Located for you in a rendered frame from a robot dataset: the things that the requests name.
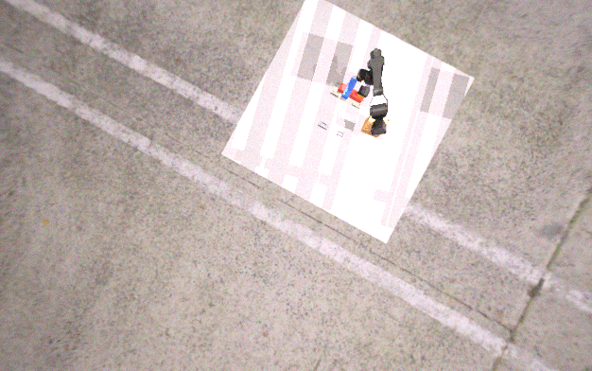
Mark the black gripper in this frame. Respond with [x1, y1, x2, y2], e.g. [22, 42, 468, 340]
[357, 73, 374, 97]

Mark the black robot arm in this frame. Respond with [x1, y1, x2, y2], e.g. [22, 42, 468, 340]
[356, 48, 389, 135]

